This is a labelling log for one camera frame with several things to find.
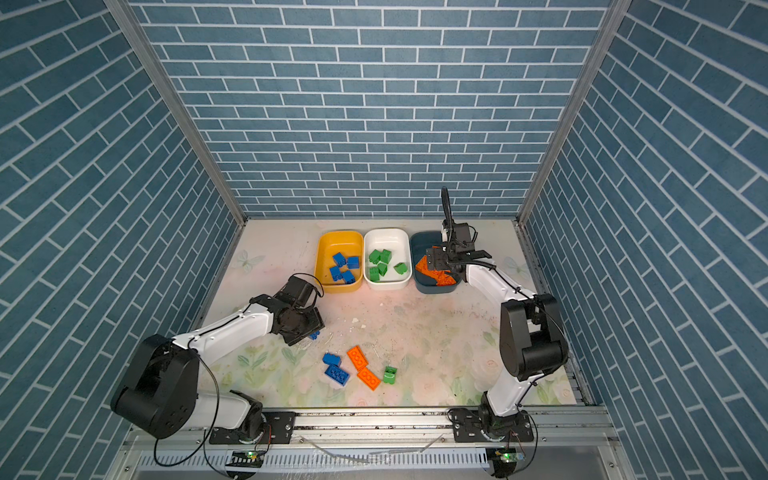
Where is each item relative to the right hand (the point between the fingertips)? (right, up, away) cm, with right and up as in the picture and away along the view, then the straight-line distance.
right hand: (442, 250), depth 95 cm
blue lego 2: (-30, -5, +12) cm, 33 cm away
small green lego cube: (-19, -2, +11) cm, 22 cm away
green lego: (-23, -3, +10) cm, 25 cm away
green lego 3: (-20, -7, +8) cm, 22 cm away
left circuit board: (-51, -51, -23) cm, 75 cm away
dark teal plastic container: (-6, +3, +16) cm, 17 cm away
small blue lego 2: (-33, -31, -10) cm, 47 cm away
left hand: (-38, -23, -6) cm, 45 cm away
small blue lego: (-39, -26, -6) cm, 47 cm away
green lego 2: (-22, -8, +6) cm, 25 cm away
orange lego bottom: (-22, -35, -14) cm, 44 cm away
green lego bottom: (-16, -34, -13) cm, 40 cm away
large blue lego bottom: (-30, -34, -14) cm, 48 cm away
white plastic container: (-15, +3, +14) cm, 20 cm away
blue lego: (-35, -3, +10) cm, 37 cm away
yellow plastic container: (-34, +3, +15) cm, 37 cm away
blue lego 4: (-36, -8, +7) cm, 37 cm away
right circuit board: (+12, -50, -24) cm, 57 cm away
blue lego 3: (-31, -9, +6) cm, 33 cm away
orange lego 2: (-26, -31, -10) cm, 41 cm away
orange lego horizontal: (+1, -10, +7) cm, 12 cm away
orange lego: (-5, -6, +10) cm, 12 cm away
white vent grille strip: (-33, -50, -24) cm, 64 cm away
